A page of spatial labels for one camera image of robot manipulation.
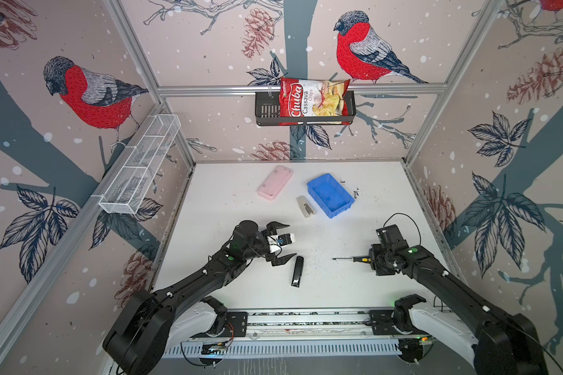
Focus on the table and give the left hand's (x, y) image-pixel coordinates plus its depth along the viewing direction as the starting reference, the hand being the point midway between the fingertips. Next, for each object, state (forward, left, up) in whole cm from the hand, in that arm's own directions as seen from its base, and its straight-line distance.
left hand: (289, 237), depth 78 cm
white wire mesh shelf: (+20, +51, +16) cm, 57 cm away
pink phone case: (+36, +7, -13) cm, 39 cm away
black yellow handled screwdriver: (-3, -25, -12) cm, 28 cm away
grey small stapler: (+20, -8, -12) cm, 25 cm away
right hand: (-3, -28, -11) cm, 30 cm away
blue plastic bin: (+29, -20, -15) cm, 38 cm away
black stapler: (-7, -3, -11) cm, 13 cm away
